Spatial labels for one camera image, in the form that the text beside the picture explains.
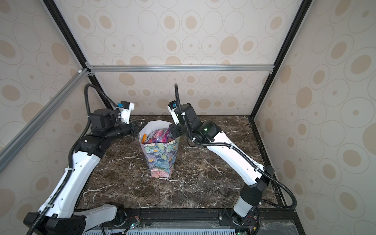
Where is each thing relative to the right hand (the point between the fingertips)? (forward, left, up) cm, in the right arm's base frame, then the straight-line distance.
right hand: (173, 123), depth 69 cm
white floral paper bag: (-9, +7, -7) cm, 13 cm away
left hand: (-2, +10, +4) cm, 11 cm away
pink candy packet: (-2, +7, -7) cm, 10 cm away
